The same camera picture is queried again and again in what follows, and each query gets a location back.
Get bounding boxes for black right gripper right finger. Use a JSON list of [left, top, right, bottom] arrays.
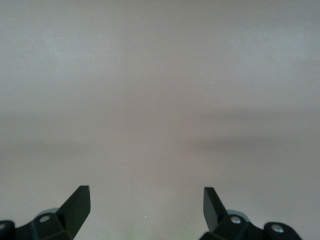
[[198, 186, 303, 240]]

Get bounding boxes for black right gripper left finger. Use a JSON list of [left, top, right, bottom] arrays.
[[0, 185, 91, 240]]

